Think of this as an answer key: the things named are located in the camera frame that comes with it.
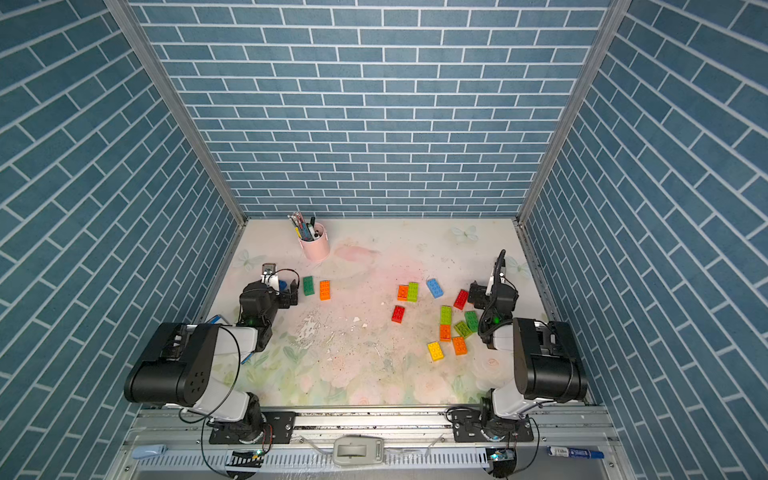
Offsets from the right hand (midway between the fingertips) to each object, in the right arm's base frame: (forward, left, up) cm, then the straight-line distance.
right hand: (494, 285), depth 95 cm
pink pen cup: (+10, +61, 0) cm, 62 cm away
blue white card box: (-17, +87, -4) cm, 89 cm away
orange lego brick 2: (-15, +16, -5) cm, 22 cm away
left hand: (-5, +67, +2) cm, 67 cm away
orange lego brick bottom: (-19, +11, -5) cm, 23 cm away
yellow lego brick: (-22, +18, -4) cm, 29 cm away
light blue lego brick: (0, +19, -4) cm, 19 cm away
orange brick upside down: (-2, +30, -5) cm, 30 cm away
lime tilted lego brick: (-14, +10, -5) cm, 18 cm away
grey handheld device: (-47, +37, -4) cm, 59 cm away
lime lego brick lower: (-10, +15, -4) cm, 19 cm away
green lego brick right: (-11, +7, -4) cm, 14 cm away
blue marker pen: (-43, -14, -4) cm, 45 cm away
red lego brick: (-4, +10, -4) cm, 12 cm away
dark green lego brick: (-3, +61, -3) cm, 61 cm away
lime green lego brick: (-2, +26, -5) cm, 26 cm away
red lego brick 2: (-10, +30, -5) cm, 32 cm away
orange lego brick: (-4, +55, -5) cm, 56 cm away
